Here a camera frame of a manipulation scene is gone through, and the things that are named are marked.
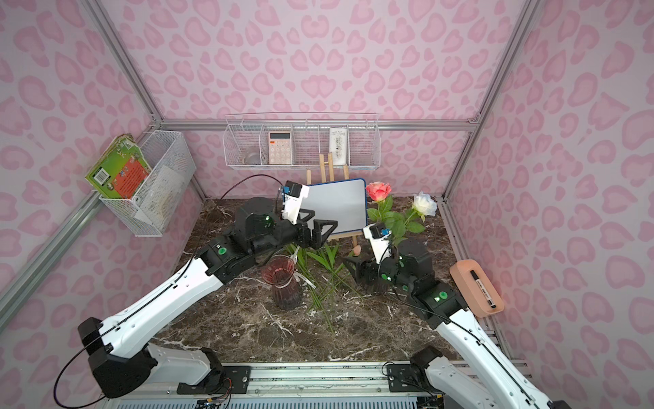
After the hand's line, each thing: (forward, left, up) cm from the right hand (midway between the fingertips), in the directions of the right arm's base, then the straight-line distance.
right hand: (353, 253), depth 68 cm
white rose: (+12, -19, +6) cm, 24 cm away
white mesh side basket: (+18, +62, +1) cm, 65 cm away
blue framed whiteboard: (+26, +3, -9) cm, 28 cm away
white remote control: (+43, +5, +4) cm, 43 cm away
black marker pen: (+4, -47, -29) cm, 55 cm away
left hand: (+5, +7, +10) cm, 13 cm away
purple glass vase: (+1, +23, -12) cm, 26 cm away
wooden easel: (+31, +7, +3) cm, 32 cm away
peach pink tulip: (+16, -2, -26) cm, 30 cm away
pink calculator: (+42, +26, +4) cm, 50 cm away
